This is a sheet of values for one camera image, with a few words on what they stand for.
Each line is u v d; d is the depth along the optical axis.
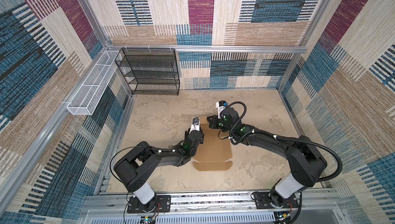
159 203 0.73
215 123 0.76
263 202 0.73
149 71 1.11
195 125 0.76
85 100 0.70
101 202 0.79
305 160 0.45
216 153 0.90
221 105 0.78
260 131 0.60
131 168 0.47
